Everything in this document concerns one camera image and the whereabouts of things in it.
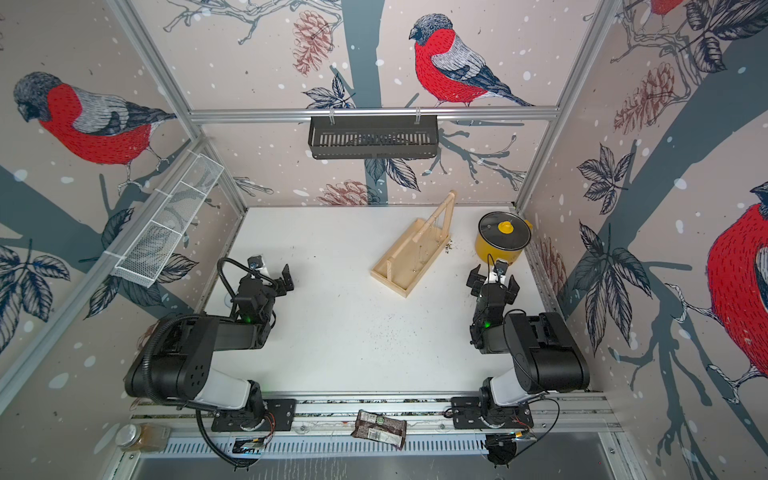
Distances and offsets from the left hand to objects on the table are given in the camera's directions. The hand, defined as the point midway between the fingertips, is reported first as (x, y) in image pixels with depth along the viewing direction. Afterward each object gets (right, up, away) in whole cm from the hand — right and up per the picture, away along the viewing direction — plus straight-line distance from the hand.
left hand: (276, 261), depth 91 cm
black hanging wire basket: (+29, +44, +15) cm, 55 cm away
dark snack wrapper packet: (+34, -39, -20) cm, 55 cm away
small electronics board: (+2, -43, -20) cm, 47 cm away
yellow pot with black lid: (+73, +8, +6) cm, 74 cm away
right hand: (+69, -2, -1) cm, 69 cm away
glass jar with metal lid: (-19, -36, -27) cm, 48 cm away
